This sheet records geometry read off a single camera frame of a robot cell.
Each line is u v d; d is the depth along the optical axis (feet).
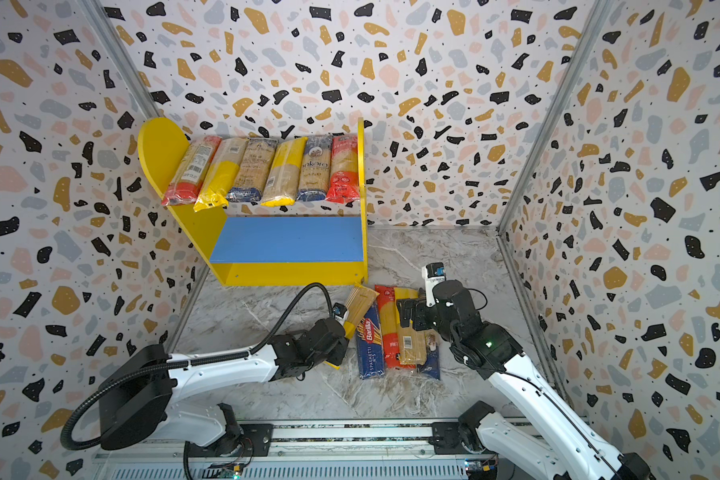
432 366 2.74
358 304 2.89
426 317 2.08
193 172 2.38
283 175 2.40
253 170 2.45
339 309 2.45
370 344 2.88
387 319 3.03
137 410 1.33
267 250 3.12
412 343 2.81
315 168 2.46
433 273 2.03
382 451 2.40
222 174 2.36
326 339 2.06
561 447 1.31
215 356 1.64
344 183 2.29
